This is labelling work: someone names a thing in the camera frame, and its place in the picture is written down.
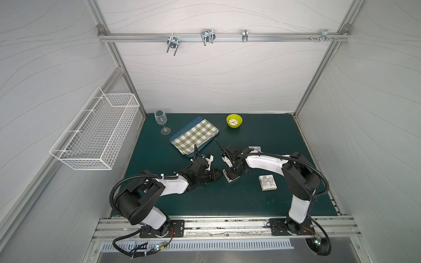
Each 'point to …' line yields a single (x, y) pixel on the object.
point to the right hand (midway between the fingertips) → (231, 173)
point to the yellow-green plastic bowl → (235, 116)
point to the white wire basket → (94, 139)
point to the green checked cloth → (185, 143)
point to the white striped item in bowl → (233, 121)
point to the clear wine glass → (161, 119)
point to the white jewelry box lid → (256, 149)
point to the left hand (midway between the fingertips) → (223, 175)
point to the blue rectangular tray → (191, 125)
